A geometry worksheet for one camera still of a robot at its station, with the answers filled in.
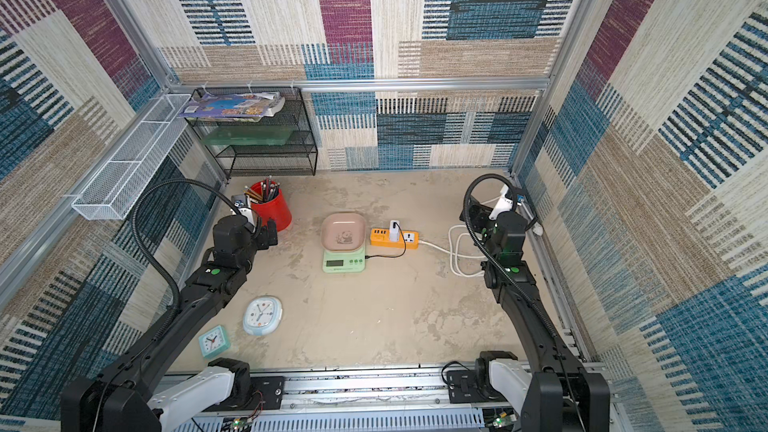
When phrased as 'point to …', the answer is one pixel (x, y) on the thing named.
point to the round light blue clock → (262, 316)
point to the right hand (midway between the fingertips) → (483, 204)
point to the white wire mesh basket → (110, 194)
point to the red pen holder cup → (275, 209)
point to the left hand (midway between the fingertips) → (253, 220)
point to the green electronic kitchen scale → (344, 261)
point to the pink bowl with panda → (343, 231)
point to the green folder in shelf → (250, 135)
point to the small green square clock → (213, 341)
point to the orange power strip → (381, 237)
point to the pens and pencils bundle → (265, 190)
